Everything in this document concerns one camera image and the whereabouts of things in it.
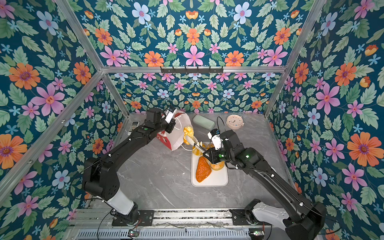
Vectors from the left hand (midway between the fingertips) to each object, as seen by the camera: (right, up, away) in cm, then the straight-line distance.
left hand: (175, 115), depth 85 cm
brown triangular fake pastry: (+16, -31, 0) cm, 35 cm away
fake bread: (+12, -23, +8) cm, 27 cm away
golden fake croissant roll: (+8, -9, -5) cm, 13 cm away
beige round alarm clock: (+40, -3, +27) cm, 48 cm away
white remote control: (-36, -5, +27) cm, 45 cm away
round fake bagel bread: (+25, -31, +4) cm, 40 cm away
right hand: (+17, -19, -14) cm, 29 cm away
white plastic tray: (+25, -37, +2) cm, 45 cm away
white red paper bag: (-2, -15, +11) cm, 18 cm away
